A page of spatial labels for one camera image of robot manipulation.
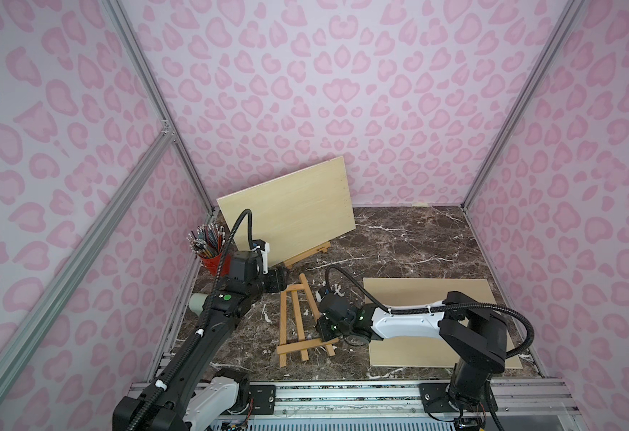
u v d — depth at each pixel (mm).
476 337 455
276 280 704
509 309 422
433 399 738
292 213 901
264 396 735
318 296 795
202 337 482
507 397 746
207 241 949
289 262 977
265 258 721
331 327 736
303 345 795
